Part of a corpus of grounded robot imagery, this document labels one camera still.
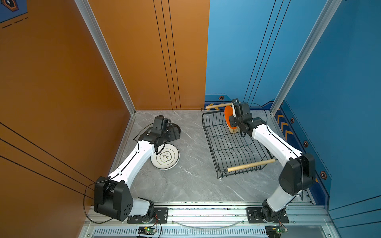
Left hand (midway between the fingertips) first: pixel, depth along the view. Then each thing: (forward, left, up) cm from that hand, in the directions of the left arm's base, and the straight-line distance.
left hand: (172, 132), depth 85 cm
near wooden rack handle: (-20, -40, +1) cm, 45 cm away
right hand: (+10, -36, +4) cm, 38 cm away
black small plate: (-5, -2, +7) cm, 9 cm away
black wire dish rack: (-3, -36, -16) cm, 39 cm away
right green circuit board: (-44, -54, -17) cm, 72 cm away
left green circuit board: (-45, +10, -20) cm, 50 cm away
